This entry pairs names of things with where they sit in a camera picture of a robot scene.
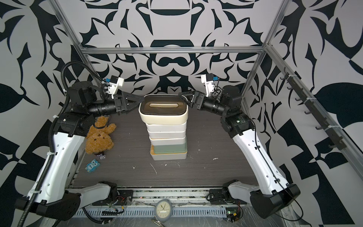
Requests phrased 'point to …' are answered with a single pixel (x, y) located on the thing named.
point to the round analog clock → (163, 210)
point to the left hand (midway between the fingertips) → (141, 100)
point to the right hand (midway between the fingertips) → (182, 96)
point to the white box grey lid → (176, 127)
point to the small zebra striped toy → (101, 155)
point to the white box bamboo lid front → (167, 156)
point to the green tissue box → (171, 148)
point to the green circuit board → (233, 213)
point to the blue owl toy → (92, 166)
